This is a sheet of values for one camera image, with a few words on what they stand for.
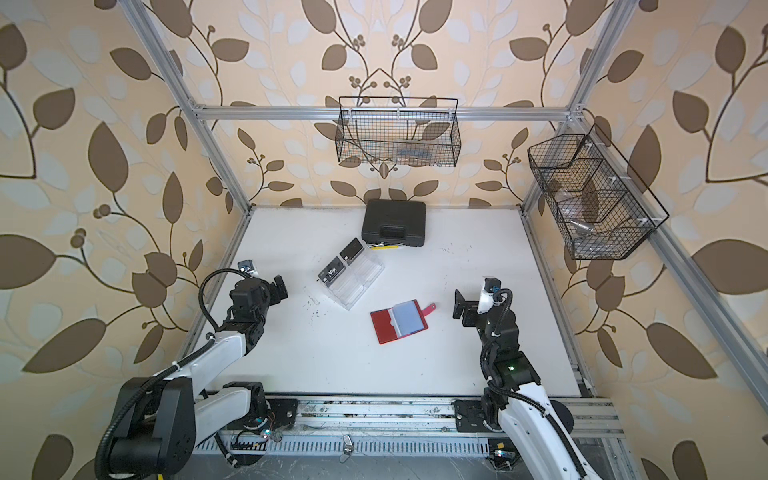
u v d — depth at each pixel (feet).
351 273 3.14
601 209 2.42
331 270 3.02
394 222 3.57
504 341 1.93
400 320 2.99
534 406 1.69
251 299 2.22
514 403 1.80
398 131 3.16
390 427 2.42
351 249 3.17
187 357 1.62
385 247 3.55
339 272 3.06
